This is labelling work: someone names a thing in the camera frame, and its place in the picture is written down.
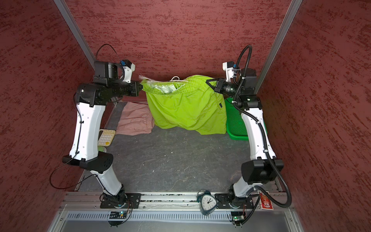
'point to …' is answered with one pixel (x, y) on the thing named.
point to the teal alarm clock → (208, 202)
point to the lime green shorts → (190, 104)
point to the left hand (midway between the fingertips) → (140, 89)
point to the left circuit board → (121, 214)
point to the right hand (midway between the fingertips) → (206, 84)
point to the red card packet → (265, 203)
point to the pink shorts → (136, 119)
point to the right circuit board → (237, 217)
